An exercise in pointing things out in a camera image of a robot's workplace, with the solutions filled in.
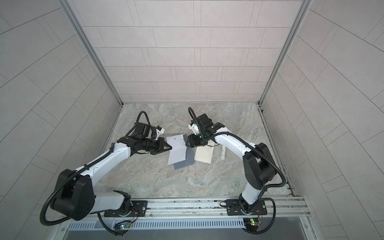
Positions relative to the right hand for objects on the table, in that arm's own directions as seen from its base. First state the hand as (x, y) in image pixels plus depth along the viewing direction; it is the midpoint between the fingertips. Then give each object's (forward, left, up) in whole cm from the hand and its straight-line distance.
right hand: (188, 145), depth 82 cm
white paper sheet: (-2, +6, -4) cm, 7 cm away
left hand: (-2, +7, +3) cm, 8 cm away
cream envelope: (0, -9, -11) cm, 14 cm away
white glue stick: (-3, -20, -10) cm, 23 cm away
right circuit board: (-35, -28, -13) cm, 47 cm away
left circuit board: (-34, +29, -7) cm, 45 cm away
